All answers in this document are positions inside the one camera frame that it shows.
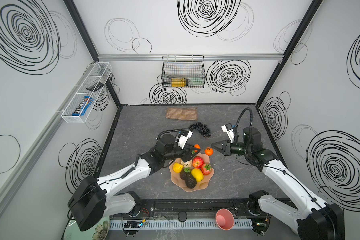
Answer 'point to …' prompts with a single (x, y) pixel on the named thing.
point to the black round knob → (182, 216)
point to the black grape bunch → (202, 129)
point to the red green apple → (206, 168)
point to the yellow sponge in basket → (178, 82)
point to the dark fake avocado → (191, 182)
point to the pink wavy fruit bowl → (179, 183)
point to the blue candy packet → (83, 106)
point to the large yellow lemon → (198, 174)
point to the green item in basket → (196, 80)
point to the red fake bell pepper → (197, 162)
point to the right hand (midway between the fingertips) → (212, 145)
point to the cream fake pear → (187, 164)
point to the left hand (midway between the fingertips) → (199, 149)
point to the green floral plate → (99, 232)
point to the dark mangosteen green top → (183, 173)
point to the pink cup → (224, 219)
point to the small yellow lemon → (177, 167)
